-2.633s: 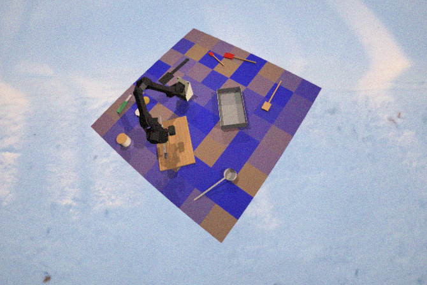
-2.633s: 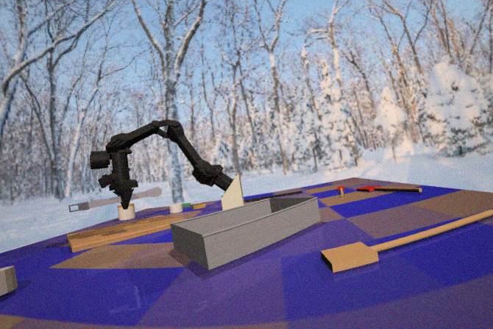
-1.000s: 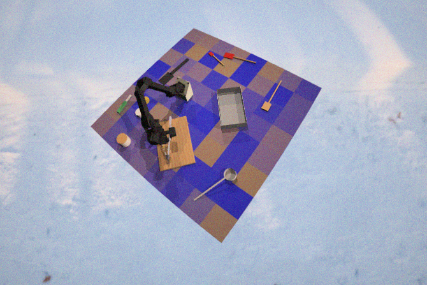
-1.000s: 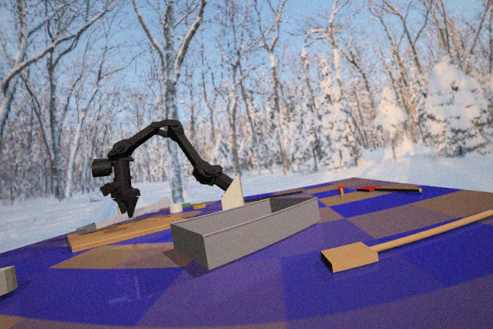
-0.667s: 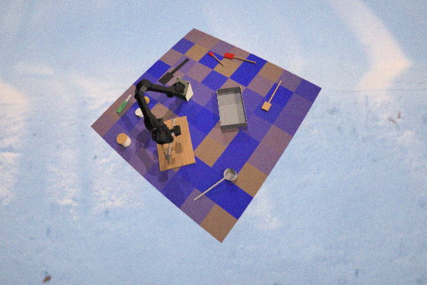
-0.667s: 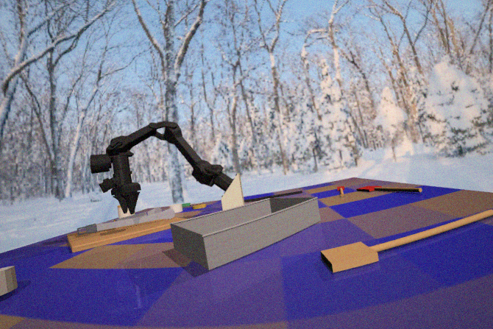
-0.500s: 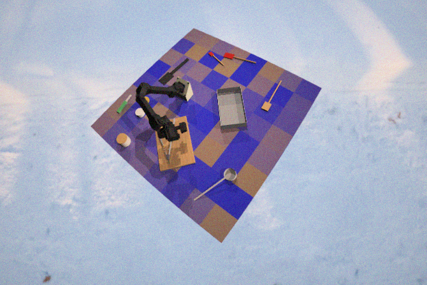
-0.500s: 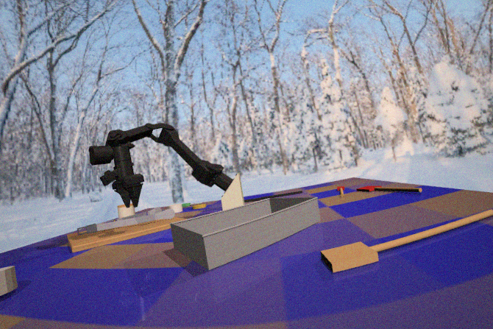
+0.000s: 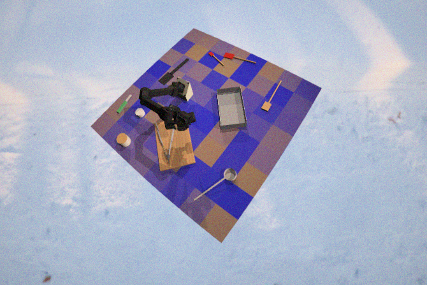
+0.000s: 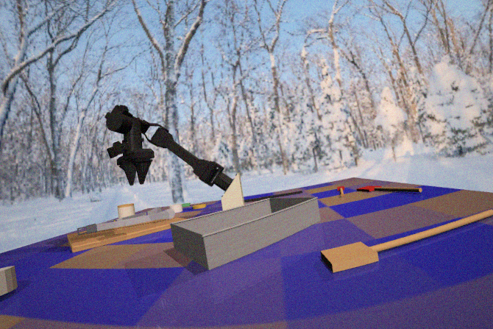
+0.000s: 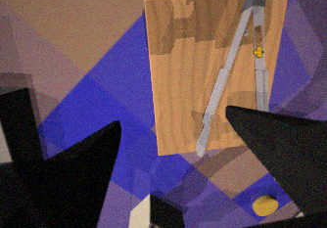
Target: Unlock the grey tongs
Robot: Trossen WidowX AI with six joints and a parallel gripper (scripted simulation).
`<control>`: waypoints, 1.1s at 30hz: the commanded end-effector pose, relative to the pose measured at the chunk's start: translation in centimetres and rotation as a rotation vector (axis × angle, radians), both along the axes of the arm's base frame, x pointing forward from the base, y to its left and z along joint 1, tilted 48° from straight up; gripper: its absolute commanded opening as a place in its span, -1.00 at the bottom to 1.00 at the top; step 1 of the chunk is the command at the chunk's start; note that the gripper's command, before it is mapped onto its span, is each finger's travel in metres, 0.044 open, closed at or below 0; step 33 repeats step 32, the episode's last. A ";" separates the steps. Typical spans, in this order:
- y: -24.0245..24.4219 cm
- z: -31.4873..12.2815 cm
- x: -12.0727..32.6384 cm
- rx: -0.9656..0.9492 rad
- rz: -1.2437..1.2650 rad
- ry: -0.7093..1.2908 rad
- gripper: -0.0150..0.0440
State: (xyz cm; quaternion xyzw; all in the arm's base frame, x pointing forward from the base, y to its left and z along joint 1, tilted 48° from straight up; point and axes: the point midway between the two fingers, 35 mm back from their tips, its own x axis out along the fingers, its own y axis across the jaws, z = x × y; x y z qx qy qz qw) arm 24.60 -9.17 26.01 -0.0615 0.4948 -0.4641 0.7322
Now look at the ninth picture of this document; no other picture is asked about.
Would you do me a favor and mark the grey rectangular tin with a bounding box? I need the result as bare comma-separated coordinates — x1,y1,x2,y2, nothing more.
217,86,247,129

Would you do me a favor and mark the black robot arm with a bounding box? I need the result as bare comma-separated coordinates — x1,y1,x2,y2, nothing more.
139,82,193,131

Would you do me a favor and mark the grey saucepan with long handle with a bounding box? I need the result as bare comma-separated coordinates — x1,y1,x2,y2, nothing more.
194,168,236,201

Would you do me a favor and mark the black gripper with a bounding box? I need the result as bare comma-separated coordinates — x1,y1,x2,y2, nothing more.
164,112,196,130

